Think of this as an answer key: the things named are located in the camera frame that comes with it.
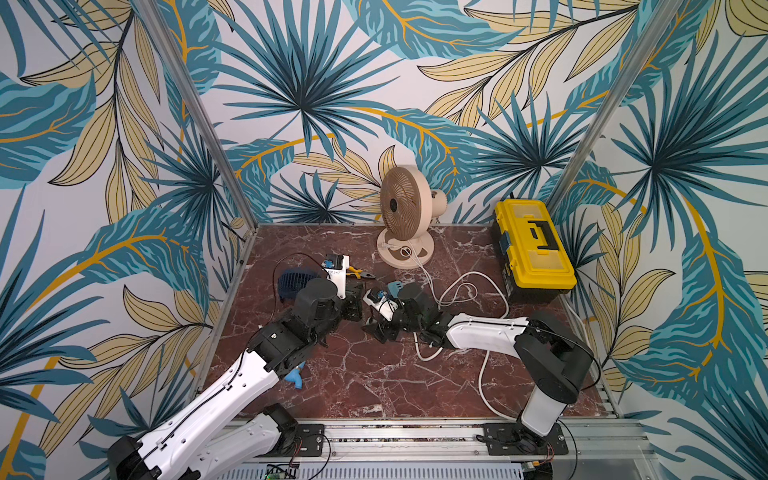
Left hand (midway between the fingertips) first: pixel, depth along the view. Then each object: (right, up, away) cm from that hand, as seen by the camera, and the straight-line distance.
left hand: (361, 290), depth 71 cm
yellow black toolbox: (+50, +6, +17) cm, 53 cm away
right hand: (+1, -8, +15) cm, 17 cm away
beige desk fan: (+12, +23, +19) cm, 32 cm away
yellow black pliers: (-3, +2, +33) cm, 33 cm away
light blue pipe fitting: (-19, -25, +11) cm, 33 cm away
